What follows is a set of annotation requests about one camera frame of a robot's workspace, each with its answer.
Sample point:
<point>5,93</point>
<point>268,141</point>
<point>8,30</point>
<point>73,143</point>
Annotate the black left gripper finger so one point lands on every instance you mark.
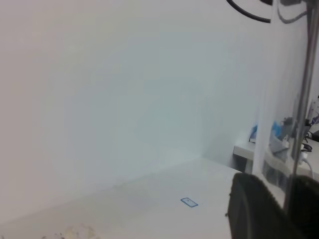
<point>254,213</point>

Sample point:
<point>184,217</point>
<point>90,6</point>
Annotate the clear glass test tube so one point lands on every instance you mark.
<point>293,40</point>

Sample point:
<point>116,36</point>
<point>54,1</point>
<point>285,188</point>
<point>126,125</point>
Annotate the white side desk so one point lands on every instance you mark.
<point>246,150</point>

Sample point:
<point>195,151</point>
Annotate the blue clutter on desk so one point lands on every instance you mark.
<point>253,134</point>

